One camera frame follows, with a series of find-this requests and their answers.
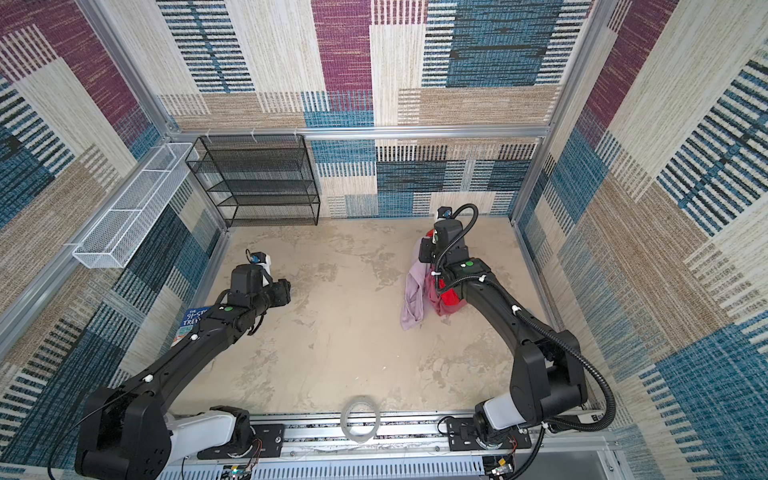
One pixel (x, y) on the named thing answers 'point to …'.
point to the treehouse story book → (191, 318)
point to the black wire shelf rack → (258, 180)
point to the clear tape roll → (360, 418)
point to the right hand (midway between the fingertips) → (430, 243)
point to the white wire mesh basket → (126, 224)
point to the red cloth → (449, 296)
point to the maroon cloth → (436, 301)
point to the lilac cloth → (412, 311)
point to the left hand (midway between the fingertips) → (281, 280)
